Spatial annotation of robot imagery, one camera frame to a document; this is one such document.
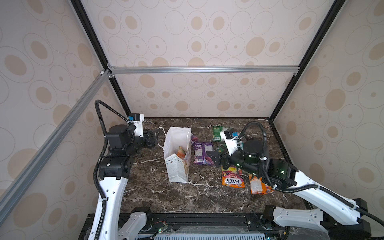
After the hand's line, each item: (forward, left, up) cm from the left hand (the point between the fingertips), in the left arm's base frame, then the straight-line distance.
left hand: (158, 129), depth 65 cm
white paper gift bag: (+10, -4, -28) cm, 30 cm away
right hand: (-8, -23, -2) cm, 25 cm away
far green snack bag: (+31, -32, -39) cm, 59 cm away
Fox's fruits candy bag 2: (-8, -37, -35) cm, 52 cm away
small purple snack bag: (+20, -15, -35) cm, 42 cm away
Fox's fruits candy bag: (+3, -7, -26) cm, 27 cm away
